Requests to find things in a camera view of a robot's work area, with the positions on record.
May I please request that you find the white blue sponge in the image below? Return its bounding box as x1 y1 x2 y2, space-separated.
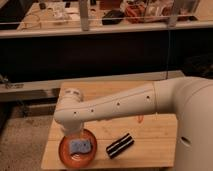
69 139 92 154

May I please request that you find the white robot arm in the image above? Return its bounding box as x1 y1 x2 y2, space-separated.
54 77 213 171

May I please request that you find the orange ceramic bowl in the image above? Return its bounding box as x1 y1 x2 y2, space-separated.
58 129 97 169

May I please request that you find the black white striped block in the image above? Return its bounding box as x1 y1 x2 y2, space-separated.
106 133 134 159

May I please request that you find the black bag on shelf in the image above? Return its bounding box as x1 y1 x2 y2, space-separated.
102 10 124 25

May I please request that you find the orange object on shelf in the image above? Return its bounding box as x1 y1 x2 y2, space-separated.
125 5 145 24

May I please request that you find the grey metal post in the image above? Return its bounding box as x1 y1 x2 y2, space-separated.
79 0 89 31

